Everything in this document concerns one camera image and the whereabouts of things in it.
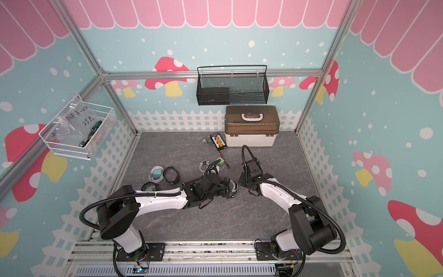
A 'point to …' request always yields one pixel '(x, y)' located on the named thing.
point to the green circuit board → (140, 269)
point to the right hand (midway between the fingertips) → (242, 179)
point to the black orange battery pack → (218, 141)
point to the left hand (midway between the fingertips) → (228, 187)
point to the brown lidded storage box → (251, 125)
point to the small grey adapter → (204, 141)
